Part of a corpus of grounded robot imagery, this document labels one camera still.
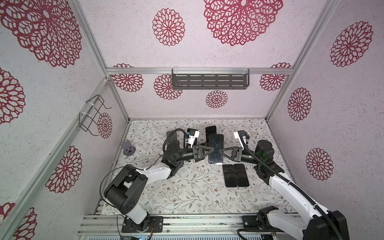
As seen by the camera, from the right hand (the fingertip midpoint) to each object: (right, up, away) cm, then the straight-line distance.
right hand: (220, 151), depth 69 cm
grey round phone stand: (-54, -2, +28) cm, 61 cm away
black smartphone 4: (+17, -17, +20) cm, 32 cm away
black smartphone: (-2, +4, +1) cm, 5 cm away
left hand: (-3, -1, +2) cm, 3 cm away
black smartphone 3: (+9, -17, +21) cm, 28 cm away
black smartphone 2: (-2, +10, +22) cm, 24 cm away
